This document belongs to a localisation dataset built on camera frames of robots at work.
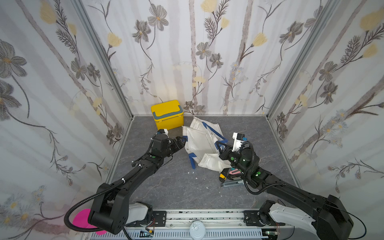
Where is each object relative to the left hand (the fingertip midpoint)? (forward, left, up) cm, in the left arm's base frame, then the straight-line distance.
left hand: (185, 140), depth 84 cm
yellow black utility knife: (-15, -22, -17) cm, 31 cm away
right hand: (-8, -17, +9) cm, 21 cm away
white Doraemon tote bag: (+4, -11, -12) cm, 16 cm away
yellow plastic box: (+24, +12, -4) cm, 27 cm away
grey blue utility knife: (-19, -27, -17) cm, 37 cm away
